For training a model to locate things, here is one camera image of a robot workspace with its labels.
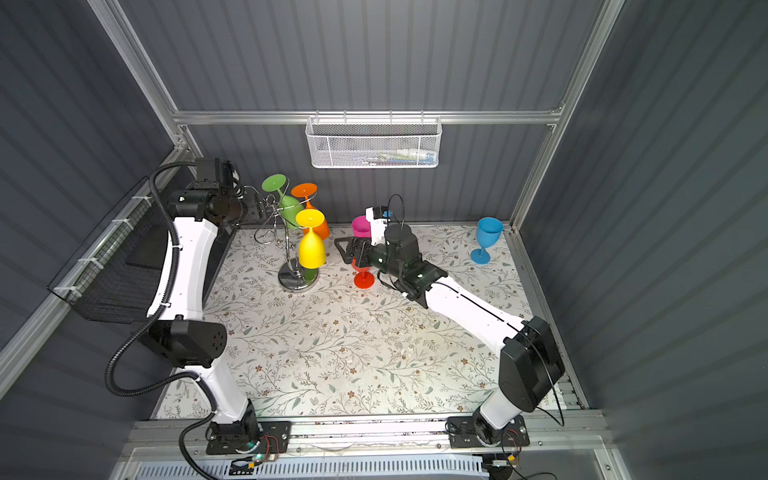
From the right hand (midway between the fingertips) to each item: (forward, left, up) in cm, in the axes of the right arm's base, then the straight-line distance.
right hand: (346, 243), depth 74 cm
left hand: (+10, +26, +3) cm, 28 cm away
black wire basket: (-11, +53, +1) cm, 54 cm away
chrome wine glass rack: (+11, +25, -29) cm, 40 cm away
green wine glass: (+18, +19, -3) cm, 27 cm away
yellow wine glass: (+5, +12, -7) cm, 15 cm away
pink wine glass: (+23, 0, -17) cm, 29 cm away
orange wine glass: (+19, +13, +2) cm, 23 cm away
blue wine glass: (+21, -44, -17) cm, 51 cm away
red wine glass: (+10, 0, -30) cm, 32 cm away
